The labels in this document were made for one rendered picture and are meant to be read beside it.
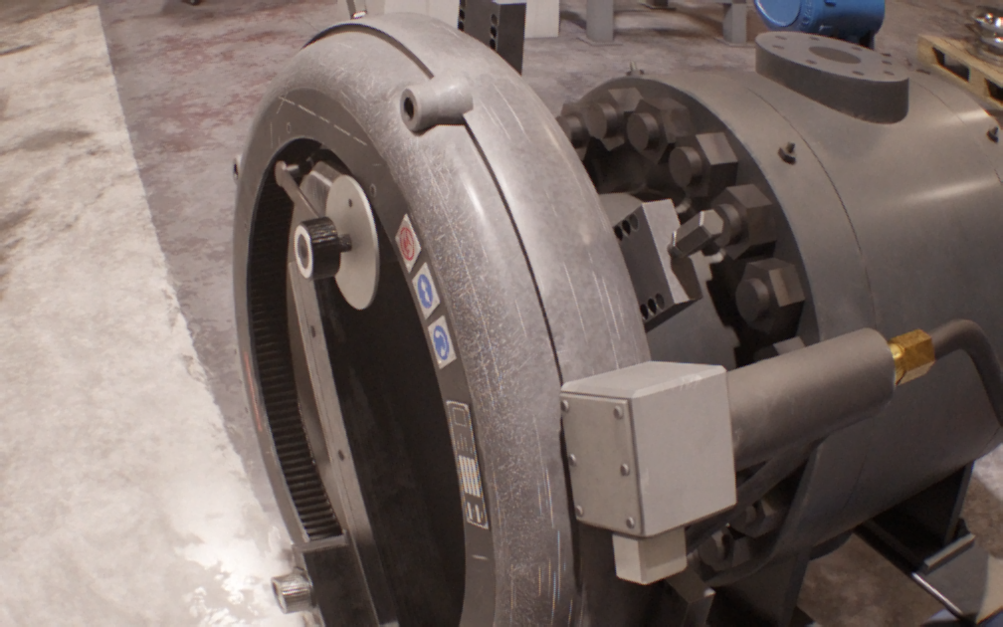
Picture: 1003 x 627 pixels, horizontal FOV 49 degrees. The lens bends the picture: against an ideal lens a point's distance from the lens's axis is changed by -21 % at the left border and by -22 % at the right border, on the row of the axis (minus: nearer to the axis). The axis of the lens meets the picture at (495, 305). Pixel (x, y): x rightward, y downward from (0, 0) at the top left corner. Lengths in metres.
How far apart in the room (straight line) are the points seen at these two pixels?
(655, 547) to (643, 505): 0.05
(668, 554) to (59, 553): 1.40
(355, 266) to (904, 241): 0.56
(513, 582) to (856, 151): 0.60
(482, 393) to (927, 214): 0.60
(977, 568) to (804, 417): 0.82
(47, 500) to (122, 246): 1.22
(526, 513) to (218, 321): 1.95
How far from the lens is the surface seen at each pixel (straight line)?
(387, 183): 1.07
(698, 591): 1.06
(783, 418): 0.97
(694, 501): 0.91
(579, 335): 0.97
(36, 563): 2.13
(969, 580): 1.72
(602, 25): 5.24
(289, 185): 1.26
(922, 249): 1.36
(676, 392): 0.89
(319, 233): 1.12
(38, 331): 2.95
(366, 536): 1.25
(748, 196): 1.25
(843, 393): 1.01
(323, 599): 1.29
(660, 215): 1.00
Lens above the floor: 1.25
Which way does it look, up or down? 25 degrees down
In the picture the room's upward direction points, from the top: 2 degrees clockwise
